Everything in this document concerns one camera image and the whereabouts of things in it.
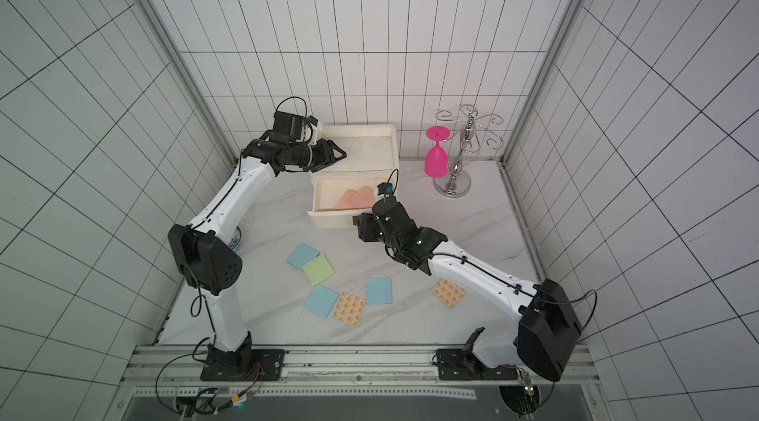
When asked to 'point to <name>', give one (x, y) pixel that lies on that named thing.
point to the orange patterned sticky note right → (449, 293)
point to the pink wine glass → (436, 158)
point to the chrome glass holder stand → (470, 133)
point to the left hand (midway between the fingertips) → (339, 162)
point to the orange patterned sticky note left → (350, 309)
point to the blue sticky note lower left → (321, 300)
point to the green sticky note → (318, 269)
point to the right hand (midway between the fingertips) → (352, 221)
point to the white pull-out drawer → (328, 195)
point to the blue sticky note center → (379, 291)
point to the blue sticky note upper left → (301, 255)
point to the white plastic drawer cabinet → (372, 153)
